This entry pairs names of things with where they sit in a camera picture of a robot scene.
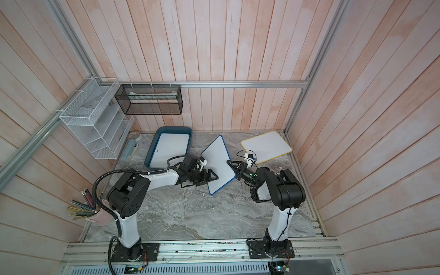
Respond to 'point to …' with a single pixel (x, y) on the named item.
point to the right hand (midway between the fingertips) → (226, 165)
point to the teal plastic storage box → (170, 130)
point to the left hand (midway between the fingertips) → (213, 182)
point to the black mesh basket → (150, 99)
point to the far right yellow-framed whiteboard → (266, 146)
